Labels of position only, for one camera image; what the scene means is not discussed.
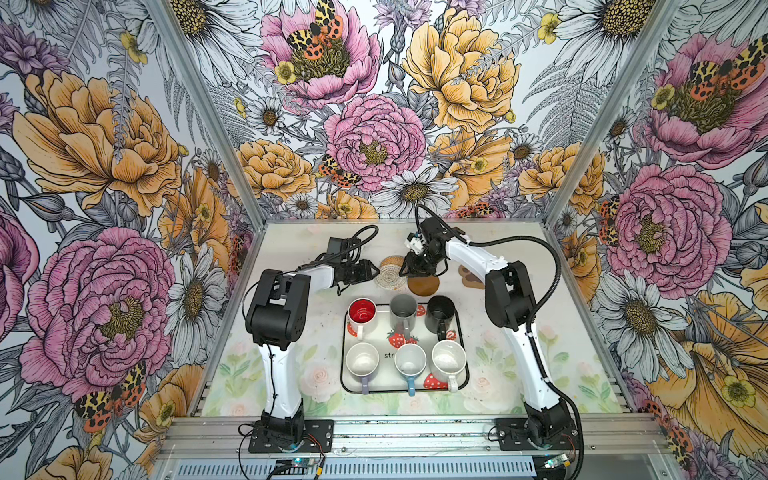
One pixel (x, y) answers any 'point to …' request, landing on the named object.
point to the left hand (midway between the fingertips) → (374, 278)
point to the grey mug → (402, 314)
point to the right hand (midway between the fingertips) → (407, 279)
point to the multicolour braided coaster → (389, 277)
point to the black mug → (439, 314)
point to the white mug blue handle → (410, 360)
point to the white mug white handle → (449, 358)
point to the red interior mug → (361, 311)
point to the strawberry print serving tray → (385, 361)
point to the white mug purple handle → (362, 360)
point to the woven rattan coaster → (392, 260)
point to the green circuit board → (294, 466)
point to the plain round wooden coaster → (423, 286)
